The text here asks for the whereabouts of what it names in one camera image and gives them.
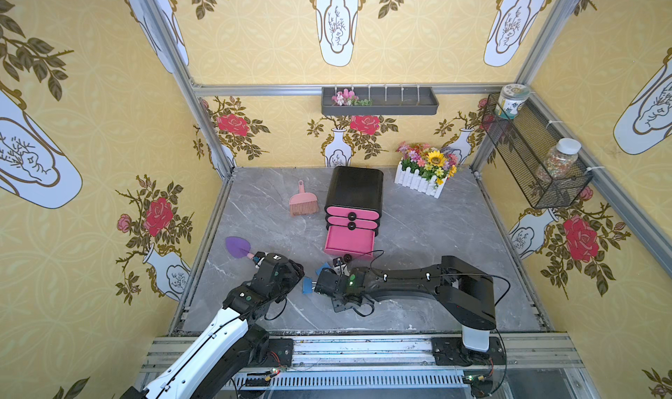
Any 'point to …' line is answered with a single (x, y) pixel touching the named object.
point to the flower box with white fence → (423, 168)
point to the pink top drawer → (353, 213)
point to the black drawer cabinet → (355, 188)
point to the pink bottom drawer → (358, 242)
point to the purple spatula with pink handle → (238, 248)
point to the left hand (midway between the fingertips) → (290, 270)
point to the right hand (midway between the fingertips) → (342, 292)
